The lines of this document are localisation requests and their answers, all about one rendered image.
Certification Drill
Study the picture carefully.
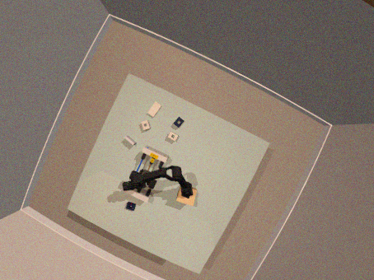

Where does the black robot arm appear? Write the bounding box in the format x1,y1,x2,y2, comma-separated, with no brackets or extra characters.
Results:
123,166,193,198

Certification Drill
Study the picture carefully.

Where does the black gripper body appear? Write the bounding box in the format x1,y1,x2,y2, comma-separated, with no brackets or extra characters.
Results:
129,170,157,189

